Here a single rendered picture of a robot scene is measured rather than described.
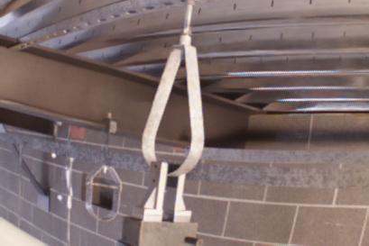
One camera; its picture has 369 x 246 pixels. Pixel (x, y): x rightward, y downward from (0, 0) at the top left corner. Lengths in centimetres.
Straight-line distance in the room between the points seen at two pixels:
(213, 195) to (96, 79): 93
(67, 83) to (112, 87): 20
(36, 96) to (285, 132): 112
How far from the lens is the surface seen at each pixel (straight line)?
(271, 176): 103
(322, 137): 206
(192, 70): 81
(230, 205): 231
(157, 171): 79
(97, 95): 173
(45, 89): 160
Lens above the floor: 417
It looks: 8 degrees up
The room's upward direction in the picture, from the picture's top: 7 degrees clockwise
